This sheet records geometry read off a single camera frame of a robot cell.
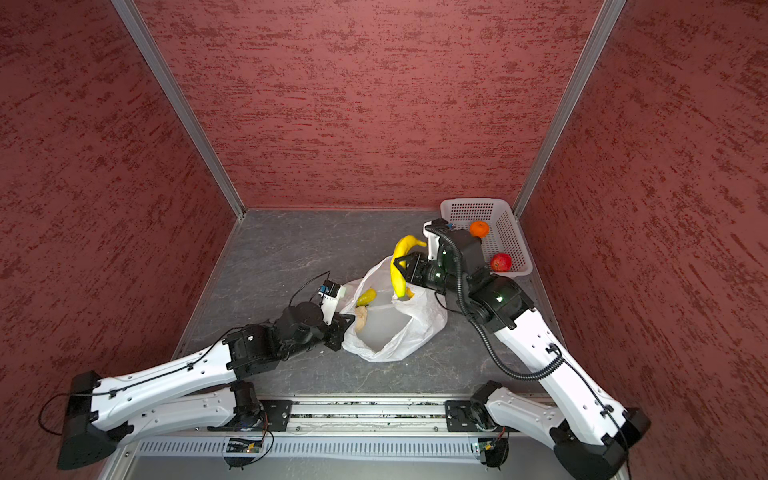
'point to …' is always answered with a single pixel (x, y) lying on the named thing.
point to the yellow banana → (403, 247)
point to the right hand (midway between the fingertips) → (394, 271)
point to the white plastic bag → (377, 327)
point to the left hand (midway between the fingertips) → (352, 325)
